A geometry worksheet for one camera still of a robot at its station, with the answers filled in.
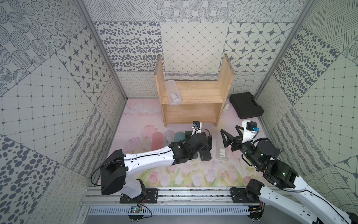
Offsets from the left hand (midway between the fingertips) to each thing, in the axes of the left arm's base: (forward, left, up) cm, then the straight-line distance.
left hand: (206, 133), depth 75 cm
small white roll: (+32, -19, -16) cm, 41 cm away
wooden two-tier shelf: (+19, +2, +6) cm, 20 cm away
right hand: (-3, -9, +9) cm, 13 cm away
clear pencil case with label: (+8, +24, -20) cm, 32 cm away
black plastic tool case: (+37, -36, -17) cm, 54 cm away
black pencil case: (-4, -1, -19) cm, 19 cm away
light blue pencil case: (+9, +16, -19) cm, 26 cm away
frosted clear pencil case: (+23, +19, +8) cm, 32 cm away
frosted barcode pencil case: (-2, -12, -19) cm, 23 cm away
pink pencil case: (+6, +31, -21) cm, 38 cm away
